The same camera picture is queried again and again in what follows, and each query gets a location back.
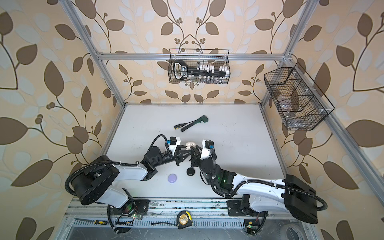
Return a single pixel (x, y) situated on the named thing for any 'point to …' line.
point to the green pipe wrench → (204, 118)
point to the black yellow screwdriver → (180, 125)
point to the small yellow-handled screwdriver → (96, 222)
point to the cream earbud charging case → (188, 145)
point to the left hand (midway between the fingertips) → (193, 149)
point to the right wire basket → (301, 104)
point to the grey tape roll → (298, 229)
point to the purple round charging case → (172, 178)
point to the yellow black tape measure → (184, 219)
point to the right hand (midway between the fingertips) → (193, 149)
